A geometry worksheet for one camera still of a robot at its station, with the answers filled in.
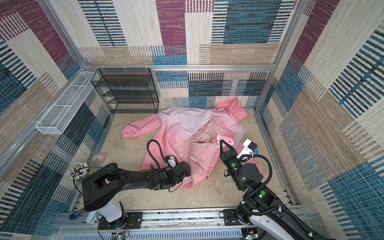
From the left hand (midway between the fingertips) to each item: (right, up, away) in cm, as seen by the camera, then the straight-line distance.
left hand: (191, 166), depth 87 cm
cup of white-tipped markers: (-52, +2, -16) cm, 54 cm away
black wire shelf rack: (-46, +48, +22) cm, 70 cm away
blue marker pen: (-57, -21, -12) cm, 62 cm away
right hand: (+12, +16, -21) cm, 29 cm away
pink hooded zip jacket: (+2, +17, +16) cm, 23 cm away
